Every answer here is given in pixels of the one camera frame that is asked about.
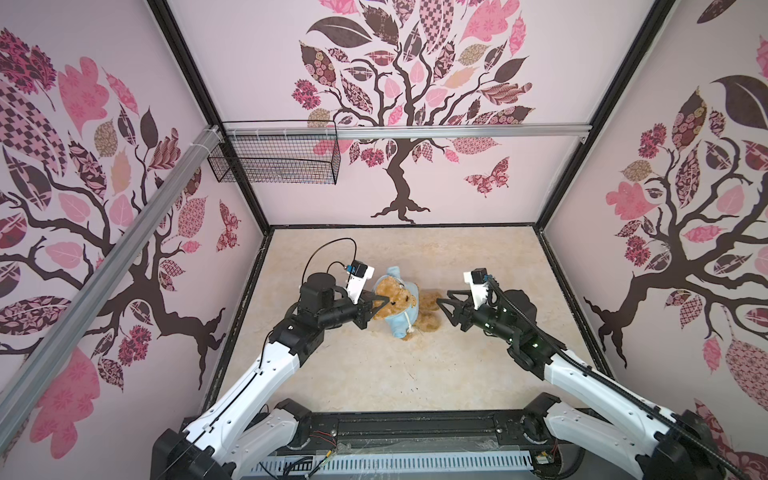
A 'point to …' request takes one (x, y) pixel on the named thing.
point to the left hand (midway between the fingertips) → (386, 303)
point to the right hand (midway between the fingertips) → (445, 293)
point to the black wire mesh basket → (280, 159)
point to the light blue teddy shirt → (401, 325)
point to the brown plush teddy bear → (400, 301)
